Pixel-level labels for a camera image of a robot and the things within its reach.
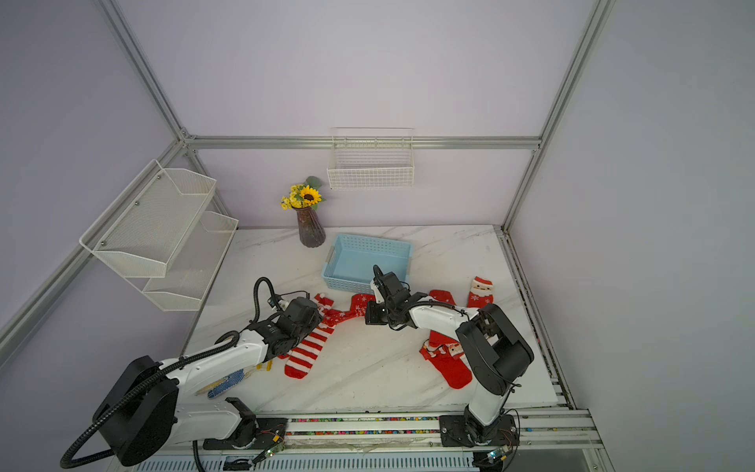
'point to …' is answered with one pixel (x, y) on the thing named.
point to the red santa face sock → (481, 292)
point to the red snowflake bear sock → (359, 302)
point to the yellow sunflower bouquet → (306, 195)
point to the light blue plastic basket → (351, 259)
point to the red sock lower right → (444, 354)
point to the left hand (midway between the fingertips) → (313, 318)
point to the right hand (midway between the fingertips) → (368, 318)
